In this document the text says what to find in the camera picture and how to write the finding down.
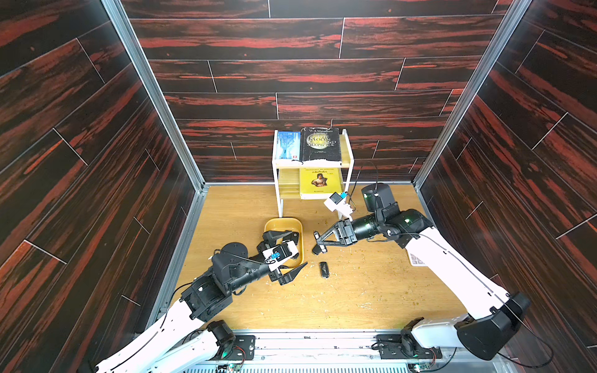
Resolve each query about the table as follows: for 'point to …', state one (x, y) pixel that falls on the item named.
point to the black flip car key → (318, 249)
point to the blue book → (289, 145)
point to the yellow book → (319, 183)
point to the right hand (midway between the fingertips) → (321, 239)
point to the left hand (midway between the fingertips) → (296, 245)
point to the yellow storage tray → (285, 224)
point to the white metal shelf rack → (287, 172)
